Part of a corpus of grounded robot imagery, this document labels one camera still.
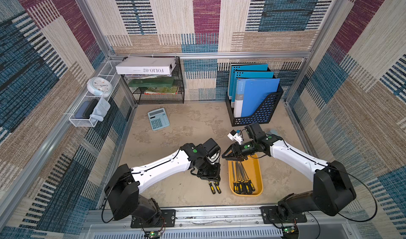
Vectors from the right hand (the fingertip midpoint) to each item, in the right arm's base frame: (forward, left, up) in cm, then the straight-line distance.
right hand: (224, 156), depth 78 cm
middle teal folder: (+46, -17, +14) cm, 51 cm away
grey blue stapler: (+20, -32, -9) cm, 38 cm away
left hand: (-10, +2, -2) cm, 11 cm away
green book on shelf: (+46, +35, +10) cm, 58 cm away
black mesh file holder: (+30, -26, -3) cm, 40 cm away
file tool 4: (-4, -11, -14) cm, 18 cm away
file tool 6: (-10, -7, -13) cm, 18 cm away
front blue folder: (+33, -17, +11) cm, 39 cm away
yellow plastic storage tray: (0, -16, -15) cm, 22 cm away
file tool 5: (-10, -14, -13) cm, 22 cm away
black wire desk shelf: (+54, +49, -9) cm, 73 cm away
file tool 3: (-7, -8, -14) cm, 18 cm away
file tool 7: (-11, -11, -12) cm, 19 cm away
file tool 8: (-10, +6, -13) cm, 18 cm away
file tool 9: (-11, +3, -14) cm, 18 cm away
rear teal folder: (+54, -16, +13) cm, 58 cm away
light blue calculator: (+33, +41, -11) cm, 54 cm away
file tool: (-8, -6, -14) cm, 17 cm away
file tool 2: (-5, -8, -14) cm, 17 cm away
